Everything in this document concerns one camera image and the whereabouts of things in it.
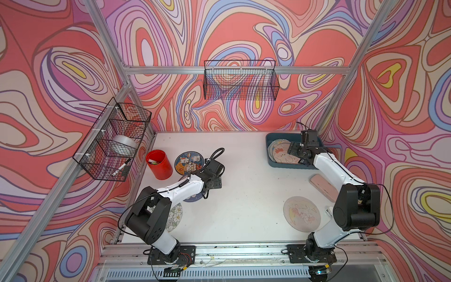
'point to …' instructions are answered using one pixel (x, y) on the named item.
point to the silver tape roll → (123, 145)
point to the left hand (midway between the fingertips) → (214, 182)
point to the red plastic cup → (160, 164)
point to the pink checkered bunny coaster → (278, 151)
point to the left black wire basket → (94, 154)
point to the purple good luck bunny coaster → (194, 197)
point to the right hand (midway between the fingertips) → (297, 153)
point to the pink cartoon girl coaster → (302, 214)
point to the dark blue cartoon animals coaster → (188, 162)
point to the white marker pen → (119, 168)
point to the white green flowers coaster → (174, 217)
